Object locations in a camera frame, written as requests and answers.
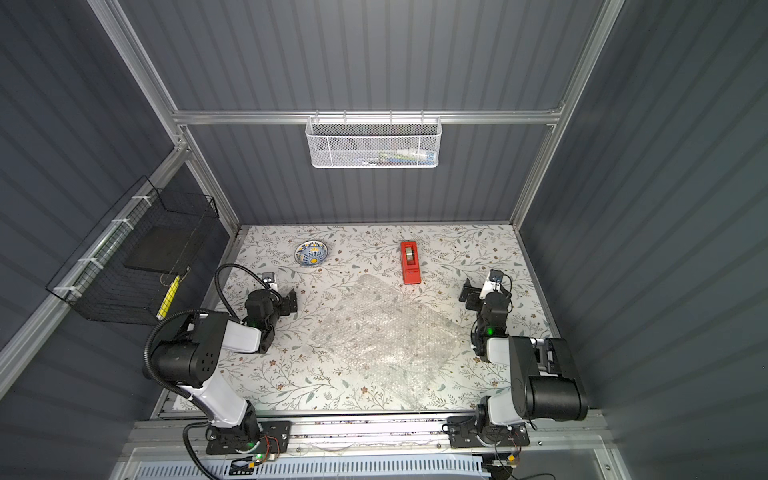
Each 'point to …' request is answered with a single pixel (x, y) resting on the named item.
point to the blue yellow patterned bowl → (311, 252)
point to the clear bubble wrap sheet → (394, 340)
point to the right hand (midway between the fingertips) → (489, 283)
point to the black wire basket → (129, 266)
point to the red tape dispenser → (410, 262)
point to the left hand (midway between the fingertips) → (280, 291)
